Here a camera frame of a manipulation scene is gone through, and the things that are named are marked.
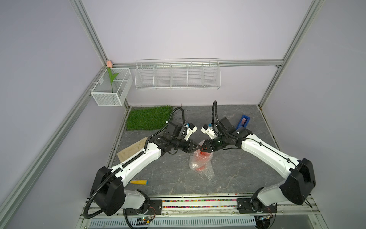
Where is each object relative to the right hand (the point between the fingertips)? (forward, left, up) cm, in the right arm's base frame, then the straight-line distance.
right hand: (201, 148), depth 77 cm
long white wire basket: (+58, +15, +8) cm, 61 cm away
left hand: (-1, +2, +2) cm, 3 cm away
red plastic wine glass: (-5, 0, 0) cm, 5 cm away
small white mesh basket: (+25, +55, +18) cm, 63 cm away
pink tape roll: (+27, -33, -10) cm, 43 cm away
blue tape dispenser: (+26, -35, -12) cm, 46 cm away
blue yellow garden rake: (-13, +33, -16) cm, 39 cm away
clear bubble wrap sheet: (-7, -5, -15) cm, 17 cm away
